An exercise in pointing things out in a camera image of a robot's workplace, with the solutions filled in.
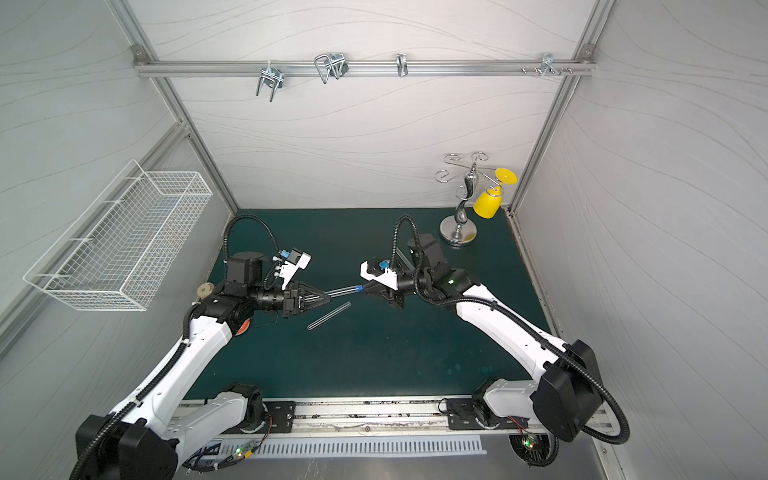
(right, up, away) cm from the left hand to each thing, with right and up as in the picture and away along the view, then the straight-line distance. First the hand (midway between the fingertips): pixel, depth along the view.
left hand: (323, 303), depth 68 cm
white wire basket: (-48, +12, +1) cm, 50 cm away
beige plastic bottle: (-39, 0, +17) cm, 42 cm away
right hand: (+9, +3, +3) cm, 10 cm away
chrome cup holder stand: (+39, +18, +43) cm, 61 cm away
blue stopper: (+9, +3, +1) cm, 9 cm away
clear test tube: (+4, +3, 0) cm, 5 cm away
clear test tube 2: (-7, -11, +21) cm, 24 cm away
